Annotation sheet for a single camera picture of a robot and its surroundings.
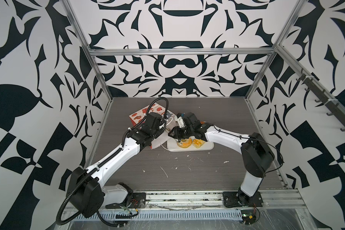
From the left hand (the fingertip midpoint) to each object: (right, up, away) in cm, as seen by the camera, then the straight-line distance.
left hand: (155, 118), depth 80 cm
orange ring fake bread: (+18, -16, +11) cm, 26 cm away
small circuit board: (+47, -48, -9) cm, 67 cm away
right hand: (+8, -9, +4) cm, 13 cm away
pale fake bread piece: (+26, -16, +11) cm, 32 cm away
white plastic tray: (+10, -18, +12) cm, 24 cm away
